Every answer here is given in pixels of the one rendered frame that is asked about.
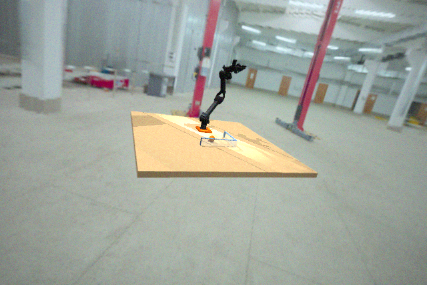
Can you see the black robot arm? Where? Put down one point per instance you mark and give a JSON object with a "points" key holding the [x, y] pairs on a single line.
{"points": [[225, 74]]}

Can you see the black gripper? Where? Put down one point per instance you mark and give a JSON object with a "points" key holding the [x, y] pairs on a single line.
{"points": [[237, 68]]}

